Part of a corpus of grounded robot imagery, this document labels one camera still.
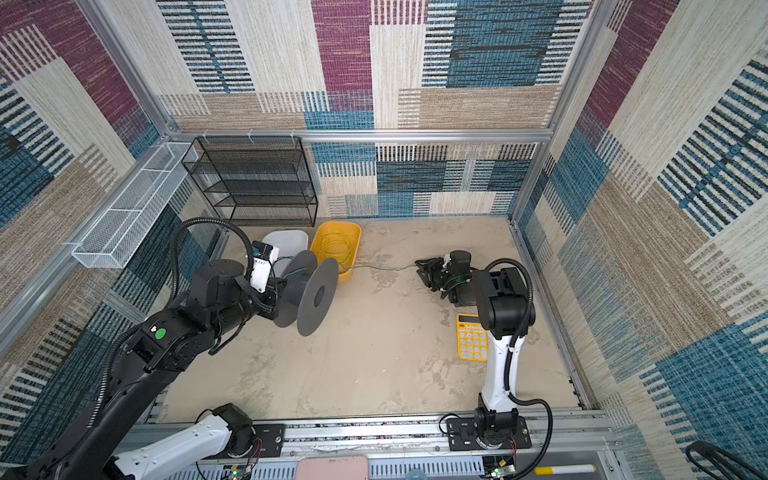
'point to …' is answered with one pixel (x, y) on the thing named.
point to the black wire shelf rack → (257, 179)
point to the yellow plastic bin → (351, 228)
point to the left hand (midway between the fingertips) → (285, 277)
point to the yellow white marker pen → (556, 470)
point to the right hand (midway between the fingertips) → (414, 265)
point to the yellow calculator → (472, 338)
